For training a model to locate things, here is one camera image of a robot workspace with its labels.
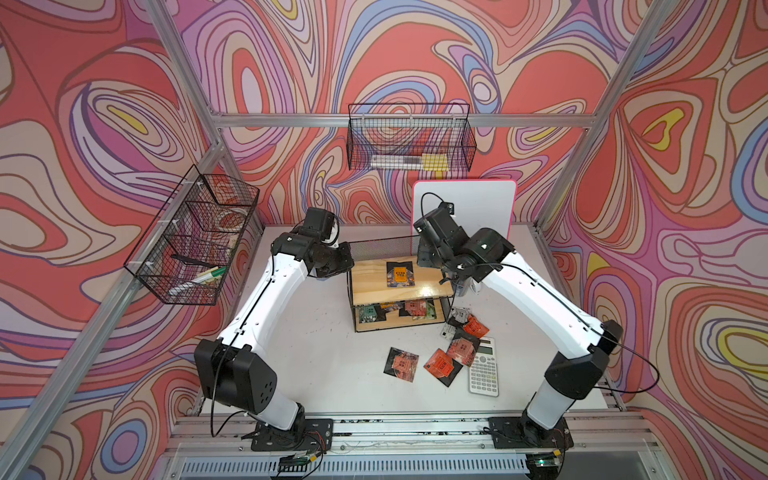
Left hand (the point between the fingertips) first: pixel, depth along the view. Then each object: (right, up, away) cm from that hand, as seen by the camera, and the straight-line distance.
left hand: (355, 262), depth 80 cm
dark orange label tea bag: (+12, -4, +5) cm, 14 cm away
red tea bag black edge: (+13, -29, +5) cm, 32 cm away
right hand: (+20, +1, -6) cm, 21 cm away
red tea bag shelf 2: (+31, -26, +7) cm, 41 cm away
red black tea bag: (+25, -30, +4) cm, 39 cm away
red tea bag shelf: (+18, -15, +14) cm, 27 cm away
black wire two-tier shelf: (+10, -8, +4) cm, 13 cm away
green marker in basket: (-34, -3, -9) cm, 35 cm away
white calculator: (+36, -31, +2) cm, 48 cm away
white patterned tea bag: (+32, -17, +14) cm, 39 cm away
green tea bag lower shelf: (+2, -17, +13) cm, 22 cm away
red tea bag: (+36, -20, +11) cm, 43 cm away
